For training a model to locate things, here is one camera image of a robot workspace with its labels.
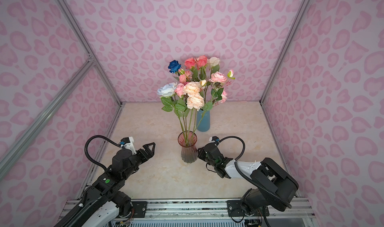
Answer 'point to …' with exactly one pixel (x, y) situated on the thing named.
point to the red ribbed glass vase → (187, 140)
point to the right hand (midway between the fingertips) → (197, 149)
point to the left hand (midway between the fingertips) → (151, 144)
